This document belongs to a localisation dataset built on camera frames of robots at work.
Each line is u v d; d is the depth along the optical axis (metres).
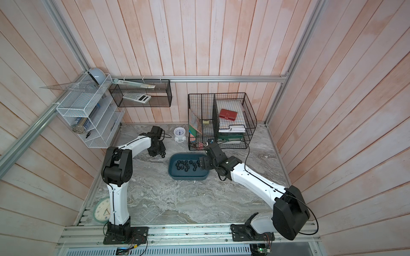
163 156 1.01
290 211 0.41
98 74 0.84
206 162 0.74
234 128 0.93
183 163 0.98
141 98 0.98
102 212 0.78
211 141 0.72
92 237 0.75
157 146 0.88
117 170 0.57
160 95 1.07
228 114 0.95
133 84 0.91
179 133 1.11
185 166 0.98
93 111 0.75
